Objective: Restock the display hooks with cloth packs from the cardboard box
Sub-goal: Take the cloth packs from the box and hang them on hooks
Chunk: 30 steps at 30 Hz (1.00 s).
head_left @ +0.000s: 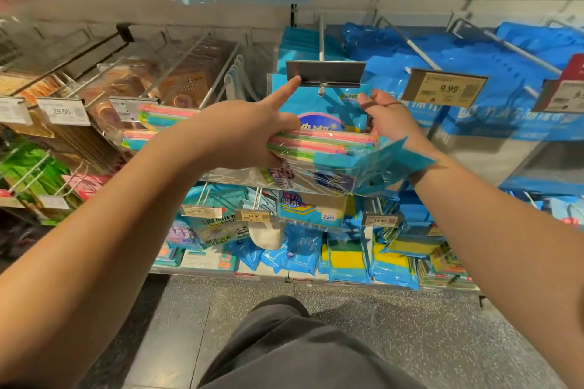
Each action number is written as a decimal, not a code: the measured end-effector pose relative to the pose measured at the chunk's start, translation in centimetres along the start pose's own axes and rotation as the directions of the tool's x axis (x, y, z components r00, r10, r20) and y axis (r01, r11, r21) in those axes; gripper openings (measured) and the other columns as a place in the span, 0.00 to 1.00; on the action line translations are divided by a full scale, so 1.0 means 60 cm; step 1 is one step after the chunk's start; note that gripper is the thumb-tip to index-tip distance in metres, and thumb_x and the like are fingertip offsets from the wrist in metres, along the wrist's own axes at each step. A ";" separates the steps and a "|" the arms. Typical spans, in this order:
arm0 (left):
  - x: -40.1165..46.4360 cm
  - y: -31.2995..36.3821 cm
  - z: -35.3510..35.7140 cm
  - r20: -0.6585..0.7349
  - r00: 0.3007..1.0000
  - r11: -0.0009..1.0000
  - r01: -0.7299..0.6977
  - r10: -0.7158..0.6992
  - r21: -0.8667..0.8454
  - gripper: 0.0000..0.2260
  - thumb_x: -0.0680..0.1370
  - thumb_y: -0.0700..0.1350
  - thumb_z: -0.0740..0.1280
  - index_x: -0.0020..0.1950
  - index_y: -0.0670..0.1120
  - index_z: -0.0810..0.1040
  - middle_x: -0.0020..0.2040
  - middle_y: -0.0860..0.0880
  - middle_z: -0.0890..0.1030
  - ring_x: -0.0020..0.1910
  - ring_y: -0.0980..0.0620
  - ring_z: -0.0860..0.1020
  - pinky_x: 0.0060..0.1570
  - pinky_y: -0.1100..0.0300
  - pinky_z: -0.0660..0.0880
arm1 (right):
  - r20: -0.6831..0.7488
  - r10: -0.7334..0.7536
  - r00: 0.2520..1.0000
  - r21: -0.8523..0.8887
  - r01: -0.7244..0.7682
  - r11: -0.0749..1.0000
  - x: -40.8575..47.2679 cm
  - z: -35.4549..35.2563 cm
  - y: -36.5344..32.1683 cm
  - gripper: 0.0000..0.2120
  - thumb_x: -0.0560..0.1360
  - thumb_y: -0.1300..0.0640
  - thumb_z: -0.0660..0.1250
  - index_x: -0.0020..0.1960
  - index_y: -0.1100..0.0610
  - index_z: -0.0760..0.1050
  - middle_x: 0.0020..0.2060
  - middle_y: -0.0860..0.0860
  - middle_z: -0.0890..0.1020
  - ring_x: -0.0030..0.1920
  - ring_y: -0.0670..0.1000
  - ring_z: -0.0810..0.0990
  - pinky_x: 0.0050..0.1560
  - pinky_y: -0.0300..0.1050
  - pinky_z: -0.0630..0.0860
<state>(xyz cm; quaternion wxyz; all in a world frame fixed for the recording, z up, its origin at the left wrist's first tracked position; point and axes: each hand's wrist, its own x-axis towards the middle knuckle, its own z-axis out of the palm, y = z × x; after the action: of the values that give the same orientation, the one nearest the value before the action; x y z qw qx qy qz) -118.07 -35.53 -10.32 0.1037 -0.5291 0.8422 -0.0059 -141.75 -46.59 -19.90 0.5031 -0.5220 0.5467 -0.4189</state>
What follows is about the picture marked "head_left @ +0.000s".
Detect person's left hand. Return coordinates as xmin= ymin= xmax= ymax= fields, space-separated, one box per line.
xmin=187 ymin=76 xmax=303 ymax=172

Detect person's right hand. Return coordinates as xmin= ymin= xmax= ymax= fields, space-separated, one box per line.
xmin=358 ymin=89 xmax=431 ymax=159

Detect teal multicolour cloth packets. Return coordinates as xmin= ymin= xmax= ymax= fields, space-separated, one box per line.
xmin=267 ymin=27 xmax=370 ymax=132
xmin=123 ymin=103 xmax=436 ymax=198

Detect blue antibacterial cloth packets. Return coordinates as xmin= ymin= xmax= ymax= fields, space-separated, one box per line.
xmin=342 ymin=24 xmax=441 ymax=127

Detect person's right forearm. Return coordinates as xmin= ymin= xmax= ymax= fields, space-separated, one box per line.
xmin=406 ymin=142 xmax=584 ymax=389

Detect small yellowish shelf tag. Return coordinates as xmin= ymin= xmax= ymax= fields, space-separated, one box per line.
xmin=239 ymin=210 xmax=273 ymax=225

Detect person's grey trousers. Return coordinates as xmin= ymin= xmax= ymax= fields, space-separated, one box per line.
xmin=199 ymin=297 xmax=426 ymax=389

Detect yellowish price tag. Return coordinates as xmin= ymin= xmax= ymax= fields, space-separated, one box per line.
xmin=285 ymin=60 xmax=368 ymax=88
xmin=401 ymin=69 xmax=489 ymax=110

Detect hanging brownish packets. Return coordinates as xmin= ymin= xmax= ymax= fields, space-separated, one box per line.
xmin=0 ymin=31 xmax=240 ymax=176

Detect metal peg hook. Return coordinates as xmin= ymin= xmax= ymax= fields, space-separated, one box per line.
xmin=378 ymin=18 xmax=445 ymax=72
xmin=316 ymin=15 xmax=327 ymax=95
xmin=451 ymin=19 xmax=565 ymax=75

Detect pale white price tag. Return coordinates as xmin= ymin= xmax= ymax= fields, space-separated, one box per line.
xmin=0 ymin=97 xmax=33 ymax=125
xmin=109 ymin=97 xmax=155 ymax=123
xmin=36 ymin=98 xmax=92 ymax=127

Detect blue glove packets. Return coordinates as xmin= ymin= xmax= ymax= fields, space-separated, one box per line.
xmin=228 ymin=224 xmax=322 ymax=278

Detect striped sponge packets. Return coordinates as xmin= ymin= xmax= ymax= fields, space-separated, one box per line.
xmin=383 ymin=204 xmax=478 ymax=291

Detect yellow green sponge packets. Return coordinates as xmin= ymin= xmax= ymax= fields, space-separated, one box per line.
xmin=319 ymin=238 xmax=421 ymax=291

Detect pink goods pile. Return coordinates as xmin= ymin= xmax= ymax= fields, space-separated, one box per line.
xmin=64 ymin=173 xmax=115 ymax=205

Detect red white price tag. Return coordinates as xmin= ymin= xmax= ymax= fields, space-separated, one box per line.
xmin=534 ymin=54 xmax=584 ymax=114

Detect hanging green packets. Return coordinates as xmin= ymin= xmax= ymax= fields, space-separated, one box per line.
xmin=0 ymin=142 xmax=76 ymax=214

